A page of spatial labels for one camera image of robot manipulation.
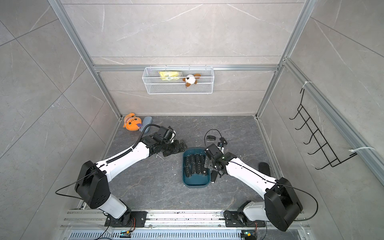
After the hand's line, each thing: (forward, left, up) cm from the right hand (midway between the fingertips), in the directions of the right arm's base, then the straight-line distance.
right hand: (215, 162), depth 86 cm
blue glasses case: (+38, +49, -5) cm, 63 cm away
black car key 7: (+5, +7, -6) cm, 10 cm away
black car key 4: (+4, +17, -6) cm, 18 cm away
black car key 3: (-5, +1, -8) cm, 9 cm away
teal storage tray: (-8, +12, -7) cm, 16 cm away
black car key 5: (+6, +13, -5) cm, 16 cm away
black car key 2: (+21, -8, -7) cm, 23 cm away
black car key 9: (-2, +16, -6) cm, 18 cm away
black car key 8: (-3, +6, -5) cm, 9 cm away
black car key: (+22, 0, -6) cm, 23 cm away
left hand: (+6, +18, +8) cm, 21 cm away
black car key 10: (0, +13, -6) cm, 14 cm away
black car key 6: (+6, +10, -6) cm, 13 cm away
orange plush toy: (+31, +57, +2) cm, 65 cm away
